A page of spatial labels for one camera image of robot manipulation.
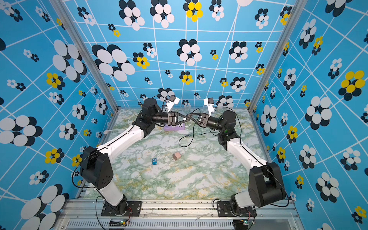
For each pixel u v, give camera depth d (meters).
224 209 0.72
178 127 1.05
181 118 0.68
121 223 0.70
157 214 0.72
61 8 0.69
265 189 0.42
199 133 1.05
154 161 0.91
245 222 0.70
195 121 0.69
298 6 0.68
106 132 1.08
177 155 0.91
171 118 0.65
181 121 0.69
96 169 0.45
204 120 0.64
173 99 0.67
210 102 0.67
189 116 0.69
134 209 0.74
